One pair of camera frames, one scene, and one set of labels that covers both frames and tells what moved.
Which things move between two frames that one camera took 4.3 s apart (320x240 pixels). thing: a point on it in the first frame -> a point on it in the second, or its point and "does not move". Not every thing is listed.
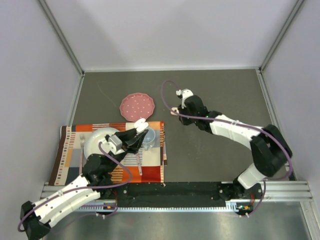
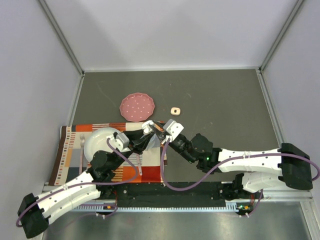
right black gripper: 184,121 -> 161,134
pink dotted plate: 136,106 does not move
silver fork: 82,138 does not move
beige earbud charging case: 172,112 does not move
